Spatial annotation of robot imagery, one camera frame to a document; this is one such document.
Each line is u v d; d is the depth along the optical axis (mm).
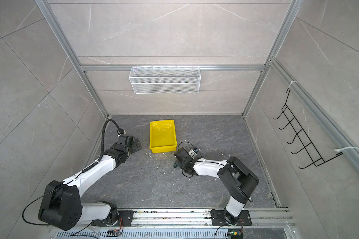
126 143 673
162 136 1040
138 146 817
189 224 730
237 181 455
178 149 720
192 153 837
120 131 747
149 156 975
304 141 659
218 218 735
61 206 406
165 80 1007
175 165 901
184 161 700
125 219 733
